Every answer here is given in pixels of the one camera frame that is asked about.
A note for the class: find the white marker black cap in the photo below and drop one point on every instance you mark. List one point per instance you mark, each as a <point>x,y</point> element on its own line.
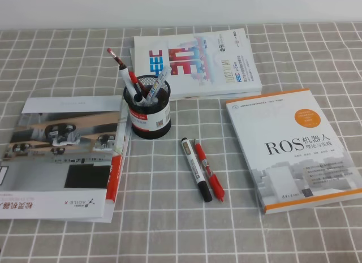
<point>140,97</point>

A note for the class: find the black mesh pen holder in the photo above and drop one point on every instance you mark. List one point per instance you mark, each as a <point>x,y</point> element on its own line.
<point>151,122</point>

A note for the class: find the white paint marker pen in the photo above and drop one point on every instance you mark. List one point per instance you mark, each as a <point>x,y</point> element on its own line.
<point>158,83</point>

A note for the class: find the red gel pen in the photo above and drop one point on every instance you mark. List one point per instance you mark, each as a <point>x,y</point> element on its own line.
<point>218,190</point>

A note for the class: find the red white booklet underneath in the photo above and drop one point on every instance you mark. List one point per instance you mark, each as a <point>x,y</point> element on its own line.
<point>120,150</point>

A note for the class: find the white marker brown label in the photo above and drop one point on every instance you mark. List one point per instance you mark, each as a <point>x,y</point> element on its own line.
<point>196,169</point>

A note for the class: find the white HEEC magazine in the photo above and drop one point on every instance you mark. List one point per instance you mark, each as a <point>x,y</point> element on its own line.
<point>225,43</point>

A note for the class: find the white marker red band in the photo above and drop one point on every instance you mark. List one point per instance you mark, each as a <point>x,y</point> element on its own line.
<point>129,78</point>

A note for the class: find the red pencil with eraser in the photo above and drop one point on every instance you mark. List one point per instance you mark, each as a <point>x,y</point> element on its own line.
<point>122,66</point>

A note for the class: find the grey checkered tablecloth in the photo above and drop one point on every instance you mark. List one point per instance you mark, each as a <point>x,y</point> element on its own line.
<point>160,214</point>

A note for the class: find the white ROS robotics book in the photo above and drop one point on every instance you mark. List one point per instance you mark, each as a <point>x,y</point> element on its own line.
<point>295,158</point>

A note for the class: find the AgileX robot brochure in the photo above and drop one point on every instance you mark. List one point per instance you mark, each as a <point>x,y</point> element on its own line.
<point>58,161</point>

